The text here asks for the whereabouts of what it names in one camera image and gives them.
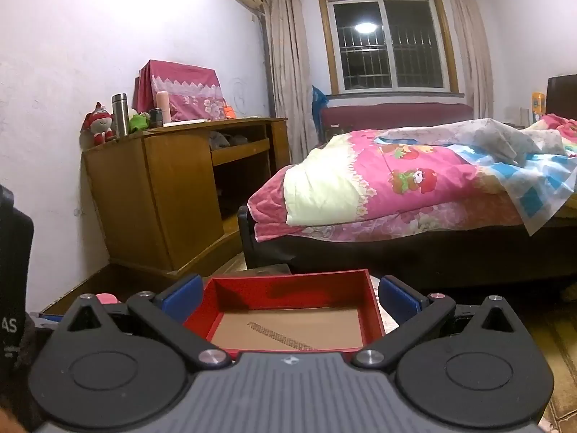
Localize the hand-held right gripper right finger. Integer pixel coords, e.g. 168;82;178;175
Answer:
352;275;524;369

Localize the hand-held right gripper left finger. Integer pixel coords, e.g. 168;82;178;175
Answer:
56;274;230;368

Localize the red box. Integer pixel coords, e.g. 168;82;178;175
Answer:
182;269;387;353

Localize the wooden desk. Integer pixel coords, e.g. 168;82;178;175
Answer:
82;117;289;277

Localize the pink cartoon quilt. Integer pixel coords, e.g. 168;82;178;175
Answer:
248;115;577;242

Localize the grey cloth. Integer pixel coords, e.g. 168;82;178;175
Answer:
208;131;247;150

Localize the red plush doll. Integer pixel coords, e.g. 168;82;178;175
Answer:
81;101;116;147

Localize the grey floral blanket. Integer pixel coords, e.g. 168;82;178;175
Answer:
378;118;566;166

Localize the green plush toy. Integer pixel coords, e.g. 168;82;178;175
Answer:
128;109;151;134

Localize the blue checked sheet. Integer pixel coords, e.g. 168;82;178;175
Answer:
444;142;577;236

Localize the maroon window bench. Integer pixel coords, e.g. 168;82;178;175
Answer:
319;102;474;141

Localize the pink bottle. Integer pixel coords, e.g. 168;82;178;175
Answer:
156;91;172;124

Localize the steel thermos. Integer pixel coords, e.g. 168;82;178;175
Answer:
112;93;131;138

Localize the blue bag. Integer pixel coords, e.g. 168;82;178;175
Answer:
312;85;326;134

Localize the pink cloth-covered box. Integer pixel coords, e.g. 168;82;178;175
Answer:
134;59;226;123

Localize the beige curtain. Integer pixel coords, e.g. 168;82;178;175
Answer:
444;0;495;120
261;0;319;163

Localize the wood-framed window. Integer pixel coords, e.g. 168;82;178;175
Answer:
317;0;460;96

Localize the dark headboard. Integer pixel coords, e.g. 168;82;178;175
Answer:
545;73;577;120

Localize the dark bed frame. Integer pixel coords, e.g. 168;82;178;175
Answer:
237;205;577;290

